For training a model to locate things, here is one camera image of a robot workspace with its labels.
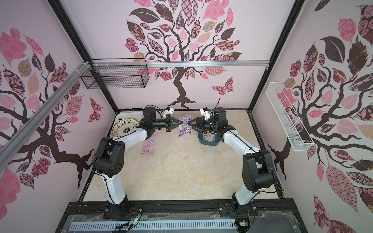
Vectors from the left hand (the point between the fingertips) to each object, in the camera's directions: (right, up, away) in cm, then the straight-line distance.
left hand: (181, 124), depth 82 cm
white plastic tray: (-39, +7, +36) cm, 53 cm away
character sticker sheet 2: (+18, -9, +20) cm, 29 cm away
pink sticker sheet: (-24, -16, +15) cm, 33 cm away
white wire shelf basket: (+61, -2, -7) cm, 61 cm away
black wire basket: (-61, +46, +46) cm, 89 cm away
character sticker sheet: (+2, -3, -3) cm, 5 cm away
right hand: (+4, -1, -2) cm, 5 cm away
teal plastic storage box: (+24, -12, +18) cm, 32 cm away
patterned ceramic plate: (-46, -2, +27) cm, 53 cm away
